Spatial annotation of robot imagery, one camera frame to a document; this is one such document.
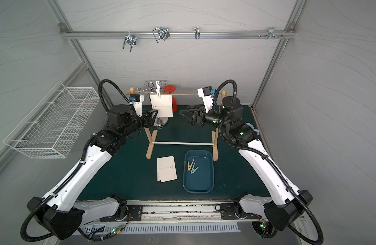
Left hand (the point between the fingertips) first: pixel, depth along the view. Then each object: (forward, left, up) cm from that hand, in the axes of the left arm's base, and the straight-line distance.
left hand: (149, 110), depth 70 cm
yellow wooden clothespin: (-12, -19, -35) cm, 41 cm away
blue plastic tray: (-20, -26, -35) cm, 48 cm away
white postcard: (-15, 0, -36) cm, 39 cm away
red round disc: (+24, -6, -6) cm, 26 cm away
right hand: (-7, -17, +8) cm, 20 cm away
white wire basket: (-7, +44, -4) cm, 45 cm away
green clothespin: (-14, -21, -34) cm, 43 cm away
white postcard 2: (-13, -5, -36) cm, 39 cm away
